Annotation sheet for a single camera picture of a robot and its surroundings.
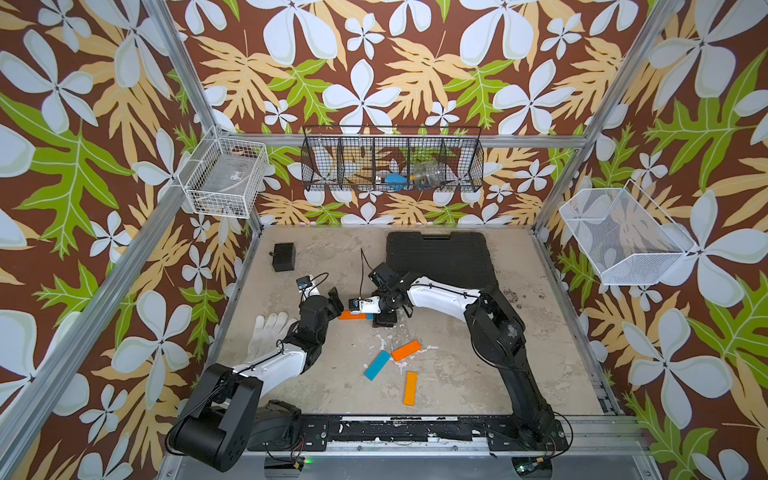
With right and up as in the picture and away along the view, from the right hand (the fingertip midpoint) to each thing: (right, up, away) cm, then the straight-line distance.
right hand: (373, 309), depth 97 cm
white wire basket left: (-44, +41, -10) cm, 61 cm away
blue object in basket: (+7, +42, -2) cm, 43 cm away
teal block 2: (+1, -15, -10) cm, 18 cm away
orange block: (-7, +1, -12) cm, 14 cm away
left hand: (-13, +8, -7) cm, 17 cm away
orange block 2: (+10, -11, -8) cm, 17 cm away
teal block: (-1, 0, -13) cm, 13 cm away
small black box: (-33, +18, +11) cm, 39 cm away
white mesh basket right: (+69, +22, -18) cm, 75 cm away
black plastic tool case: (+32, +18, +5) cm, 37 cm away
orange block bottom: (+10, -21, -17) cm, 29 cm away
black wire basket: (+6, +51, +2) cm, 51 cm away
